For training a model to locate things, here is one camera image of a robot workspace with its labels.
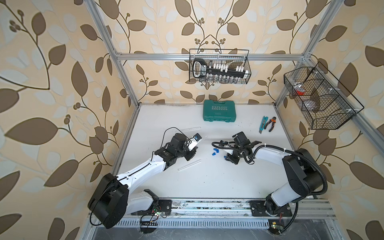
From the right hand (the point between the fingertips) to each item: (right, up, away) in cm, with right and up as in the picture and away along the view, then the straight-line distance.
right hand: (228, 155), depth 93 cm
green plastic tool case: (-3, +29, +19) cm, 35 cm away
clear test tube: (-22, -4, -2) cm, 22 cm away
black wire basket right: (+44, +31, -19) cm, 57 cm away
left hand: (-22, +9, -10) cm, 25 cm away
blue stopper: (-7, +3, +1) cm, 7 cm away
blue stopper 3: (-8, +4, +1) cm, 9 cm away
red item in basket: (+38, +37, -11) cm, 54 cm away
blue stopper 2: (-9, +1, +1) cm, 9 cm away
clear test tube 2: (-27, +15, +16) cm, 35 cm away
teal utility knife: (+30, +22, +17) cm, 41 cm away
